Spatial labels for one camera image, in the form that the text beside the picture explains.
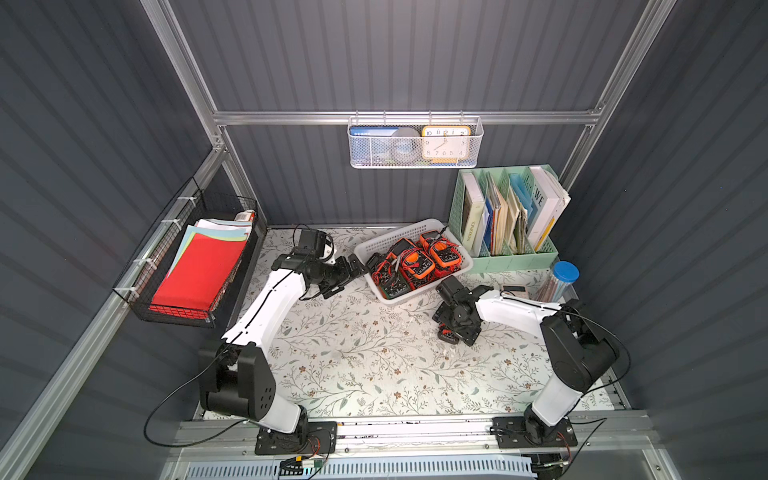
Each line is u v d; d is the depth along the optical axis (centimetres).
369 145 83
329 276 72
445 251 99
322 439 73
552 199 92
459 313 69
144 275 62
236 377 43
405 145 90
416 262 95
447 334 87
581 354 47
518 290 99
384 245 105
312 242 67
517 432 72
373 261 97
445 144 88
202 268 74
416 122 89
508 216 96
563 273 83
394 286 94
